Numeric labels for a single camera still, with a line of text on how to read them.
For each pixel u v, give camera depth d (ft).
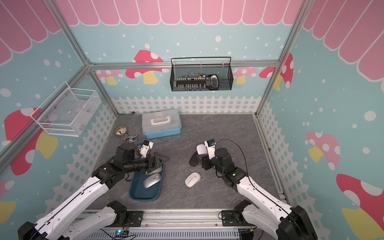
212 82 2.99
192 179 2.79
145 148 2.28
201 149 2.59
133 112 4.07
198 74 3.08
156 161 2.08
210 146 2.24
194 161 3.09
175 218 2.50
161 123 3.27
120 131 3.57
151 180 2.81
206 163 2.30
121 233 2.38
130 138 3.45
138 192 2.68
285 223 1.33
